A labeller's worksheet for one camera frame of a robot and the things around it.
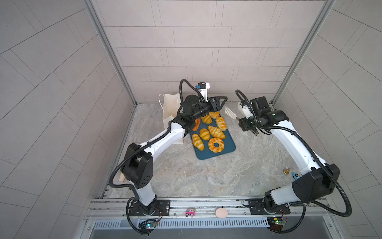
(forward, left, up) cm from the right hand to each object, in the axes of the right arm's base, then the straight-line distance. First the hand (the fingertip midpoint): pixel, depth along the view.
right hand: (242, 121), depth 80 cm
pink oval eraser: (-38, +16, -19) cm, 46 cm away
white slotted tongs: (+1, +6, +5) cm, 7 cm away
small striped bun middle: (+4, +20, -15) cm, 26 cm away
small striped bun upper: (+16, +17, -15) cm, 28 cm away
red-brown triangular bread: (+14, +24, -16) cm, 32 cm away
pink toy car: (-38, +31, -18) cm, 52 cm away
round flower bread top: (+19, +12, -16) cm, 28 cm away
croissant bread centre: (+4, +13, -15) cm, 21 cm away
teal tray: (+2, +17, -17) cm, 24 cm away
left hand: (+2, +10, +17) cm, 20 cm away
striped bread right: (+11, +8, -16) cm, 21 cm away
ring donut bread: (-4, +17, -18) cm, 25 cm away
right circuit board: (-44, -9, -22) cm, 50 cm away
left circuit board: (-41, +49, -16) cm, 66 cm away
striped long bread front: (-1, +25, -16) cm, 30 cm away
